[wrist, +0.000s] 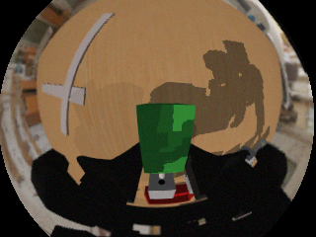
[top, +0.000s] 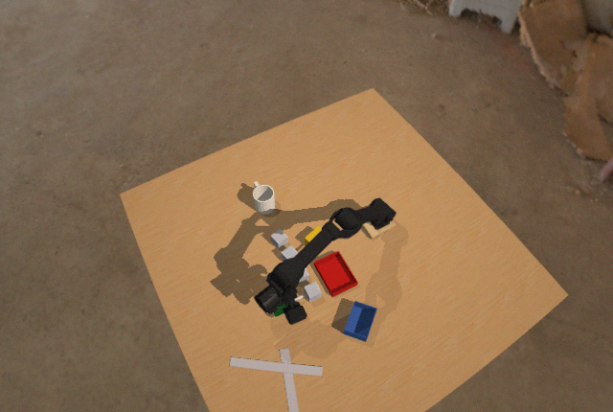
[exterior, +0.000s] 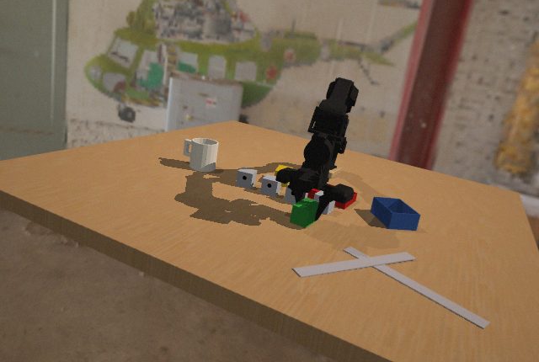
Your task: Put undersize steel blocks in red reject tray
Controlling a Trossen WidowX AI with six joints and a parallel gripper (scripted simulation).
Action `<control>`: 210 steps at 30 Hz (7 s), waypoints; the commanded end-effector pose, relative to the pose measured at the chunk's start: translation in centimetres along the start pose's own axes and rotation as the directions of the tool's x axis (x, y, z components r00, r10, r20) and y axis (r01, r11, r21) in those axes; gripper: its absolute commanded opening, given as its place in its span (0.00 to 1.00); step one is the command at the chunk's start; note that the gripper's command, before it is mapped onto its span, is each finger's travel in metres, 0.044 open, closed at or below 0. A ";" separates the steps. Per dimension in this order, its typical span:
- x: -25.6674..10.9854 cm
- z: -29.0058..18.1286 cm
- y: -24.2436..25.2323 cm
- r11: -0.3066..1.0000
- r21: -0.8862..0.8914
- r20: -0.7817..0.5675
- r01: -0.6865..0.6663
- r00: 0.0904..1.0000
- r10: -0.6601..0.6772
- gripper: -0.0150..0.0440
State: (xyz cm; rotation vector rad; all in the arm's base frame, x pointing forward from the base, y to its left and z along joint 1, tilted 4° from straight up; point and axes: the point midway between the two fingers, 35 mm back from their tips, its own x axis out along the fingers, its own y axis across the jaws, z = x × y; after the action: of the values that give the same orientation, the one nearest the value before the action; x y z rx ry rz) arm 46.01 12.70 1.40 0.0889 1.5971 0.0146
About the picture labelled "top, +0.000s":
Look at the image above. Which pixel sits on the red tray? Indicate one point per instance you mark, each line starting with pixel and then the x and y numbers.
pixel 335 273

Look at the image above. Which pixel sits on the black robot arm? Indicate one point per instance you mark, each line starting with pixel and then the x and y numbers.
pixel 290 271

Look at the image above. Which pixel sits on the blue open-top tray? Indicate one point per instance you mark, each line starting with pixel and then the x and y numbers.
pixel 360 321

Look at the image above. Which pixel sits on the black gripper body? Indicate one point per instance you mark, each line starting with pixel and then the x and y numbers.
pixel 295 313

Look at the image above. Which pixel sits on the grey flat bar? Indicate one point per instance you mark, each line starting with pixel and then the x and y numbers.
pixel 276 366
pixel 289 383

